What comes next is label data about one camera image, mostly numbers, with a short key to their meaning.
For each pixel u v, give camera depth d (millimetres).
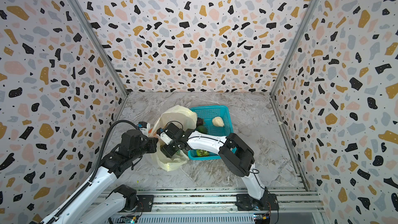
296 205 751
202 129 976
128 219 702
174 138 680
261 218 715
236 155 500
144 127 691
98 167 493
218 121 978
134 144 601
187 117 701
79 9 772
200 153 836
